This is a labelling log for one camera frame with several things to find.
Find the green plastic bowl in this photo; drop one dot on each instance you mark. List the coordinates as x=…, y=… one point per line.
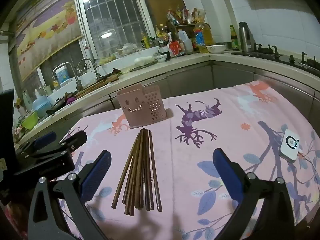
x=29, y=121

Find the green sauce bottle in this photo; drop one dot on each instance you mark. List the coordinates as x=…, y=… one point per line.
x=234, y=38

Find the white plastic bag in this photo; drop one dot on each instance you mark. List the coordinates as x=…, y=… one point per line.
x=143, y=60

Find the light blue plastic container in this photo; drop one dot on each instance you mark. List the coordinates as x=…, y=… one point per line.
x=41, y=107

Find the pink smiley utensil holder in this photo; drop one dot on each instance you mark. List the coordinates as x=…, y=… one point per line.
x=135, y=115

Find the wooden cutting board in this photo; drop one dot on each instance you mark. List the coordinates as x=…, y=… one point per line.
x=97, y=85

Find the white bowl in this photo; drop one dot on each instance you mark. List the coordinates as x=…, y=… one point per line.
x=215, y=48

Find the red packet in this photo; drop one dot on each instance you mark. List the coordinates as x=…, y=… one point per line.
x=176, y=48

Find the small white square device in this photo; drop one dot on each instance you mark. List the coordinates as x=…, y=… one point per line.
x=290, y=145

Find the black gas stove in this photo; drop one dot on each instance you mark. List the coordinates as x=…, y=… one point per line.
x=270, y=53

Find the blue patterned bowl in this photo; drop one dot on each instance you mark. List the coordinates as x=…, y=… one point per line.
x=160, y=58

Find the blue label plastic jug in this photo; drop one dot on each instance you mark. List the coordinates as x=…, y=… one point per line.
x=62, y=77

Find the bunch of wooden chopsticks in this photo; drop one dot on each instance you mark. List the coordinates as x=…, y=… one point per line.
x=140, y=167

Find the white plastic jug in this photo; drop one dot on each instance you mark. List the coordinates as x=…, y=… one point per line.
x=186, y=42

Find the row of condiment bottles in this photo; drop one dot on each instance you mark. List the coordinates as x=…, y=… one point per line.
x=156, y=38

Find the kitchen counter with cabinets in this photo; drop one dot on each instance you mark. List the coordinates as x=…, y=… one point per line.
x=190, y=58

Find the curved chrome sink faucet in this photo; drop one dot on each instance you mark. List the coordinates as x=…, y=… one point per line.
x=90, y=61

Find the fruit print wall poster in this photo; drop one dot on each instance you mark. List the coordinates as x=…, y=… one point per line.
x=45, y=35

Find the black pan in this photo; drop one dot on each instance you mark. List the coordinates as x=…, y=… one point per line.
x=58, y=106

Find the steel thermos kettle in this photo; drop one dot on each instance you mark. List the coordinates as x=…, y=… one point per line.
x=245, y=37

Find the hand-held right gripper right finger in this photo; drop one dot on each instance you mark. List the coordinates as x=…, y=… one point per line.
x=228, y=177

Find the large cooking oil bottle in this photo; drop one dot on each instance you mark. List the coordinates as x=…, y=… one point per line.
x=202, y=37

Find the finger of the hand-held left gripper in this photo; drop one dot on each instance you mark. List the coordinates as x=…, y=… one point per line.
x=45, y=138
x=75, y=140

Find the purple cloth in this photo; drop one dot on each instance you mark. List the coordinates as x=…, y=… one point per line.
x=70, y=100

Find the barred window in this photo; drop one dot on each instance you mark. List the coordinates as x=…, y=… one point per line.
x=112, y=17

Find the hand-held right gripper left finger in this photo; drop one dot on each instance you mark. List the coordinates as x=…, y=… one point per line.
x=96, y=175

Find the rack with snack packets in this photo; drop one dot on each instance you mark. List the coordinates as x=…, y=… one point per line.
x=185, y=17

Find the pink printed tablecloth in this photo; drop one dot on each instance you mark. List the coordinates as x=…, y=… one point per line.
x=175, y=155

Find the angular chrome sink faucet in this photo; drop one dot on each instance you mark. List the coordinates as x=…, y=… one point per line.
x=71, y=67

